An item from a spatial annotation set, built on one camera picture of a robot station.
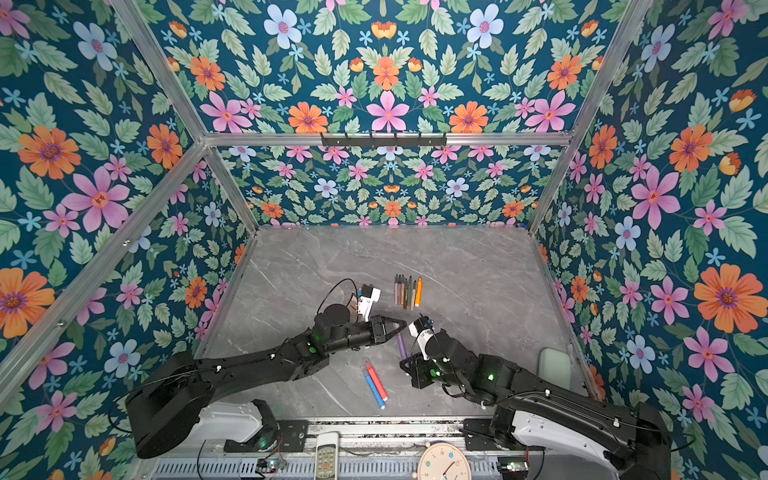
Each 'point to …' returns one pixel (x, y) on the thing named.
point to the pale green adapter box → (554, 365)
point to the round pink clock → (444, 461)
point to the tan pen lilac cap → (402, 288)
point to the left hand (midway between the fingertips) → (409, 323)
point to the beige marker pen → (413, 295)
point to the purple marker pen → (402, 347)
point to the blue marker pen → (375, 392)
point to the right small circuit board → (514, 464)
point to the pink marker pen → (376, 379)
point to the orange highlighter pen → (418, 294)
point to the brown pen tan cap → (405, 293)
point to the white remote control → (326, 455)
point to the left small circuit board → (271, 465)
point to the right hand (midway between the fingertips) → (401, 365)
